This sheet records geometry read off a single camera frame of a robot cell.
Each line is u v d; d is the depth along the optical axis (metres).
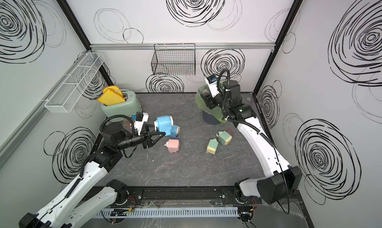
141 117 0.59
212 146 0.84
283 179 0.38
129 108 0.95
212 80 0.60
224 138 0.88
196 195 0.75
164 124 0.63
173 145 0.85
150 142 0.60
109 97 0.89
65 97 0.72
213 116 0.89
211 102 0.64
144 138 0.58
